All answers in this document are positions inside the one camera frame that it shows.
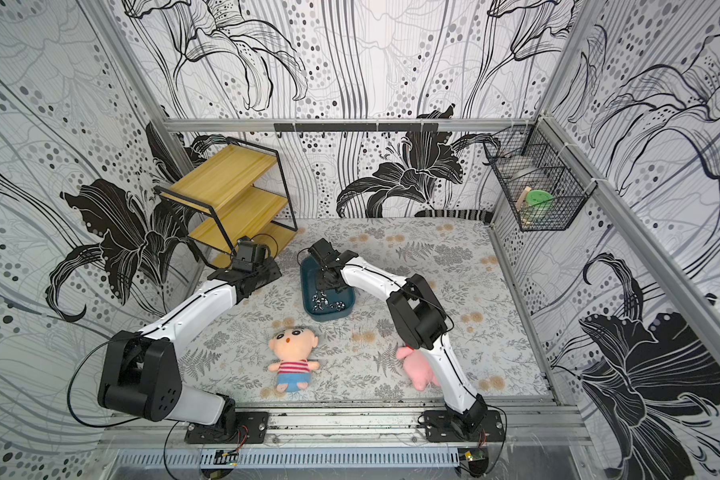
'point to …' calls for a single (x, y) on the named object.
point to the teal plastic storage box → (308, 286)
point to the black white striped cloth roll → (485, 214)
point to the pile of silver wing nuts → (321, 301)
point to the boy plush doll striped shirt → (293, 345)
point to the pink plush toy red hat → (417, 367)
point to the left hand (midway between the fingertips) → (277, 272)
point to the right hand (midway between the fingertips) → (328, 277)
